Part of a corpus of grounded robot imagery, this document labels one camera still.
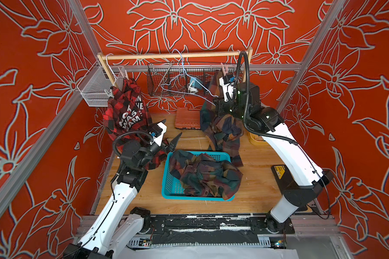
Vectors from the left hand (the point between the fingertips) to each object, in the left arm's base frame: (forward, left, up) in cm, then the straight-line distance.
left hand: (171, 125), depth 65 cm
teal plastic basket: (-12, +2, -36) cm, 38 cm away
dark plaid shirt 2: (+8, -24, -11) cm, 28 cm away
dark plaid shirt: (-9, -14, -26) cm, 31 cm away
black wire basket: (+46, +5, -7) cm, 46 cm away
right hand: (+10, -15, +7) cm, 19 cm away
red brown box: (+34, -1, -31) cm, 46 cm away
